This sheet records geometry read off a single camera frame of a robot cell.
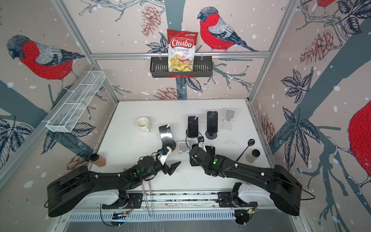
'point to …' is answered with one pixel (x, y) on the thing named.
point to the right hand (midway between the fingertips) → (193, 156)
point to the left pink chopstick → (143, 191)
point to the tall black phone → (212, 122)
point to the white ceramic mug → (143, 124)
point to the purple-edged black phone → (192, 126)
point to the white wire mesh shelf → (67, 118)
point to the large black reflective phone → (166, 136)
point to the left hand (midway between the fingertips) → (175, 157)
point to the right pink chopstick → (151, 207)
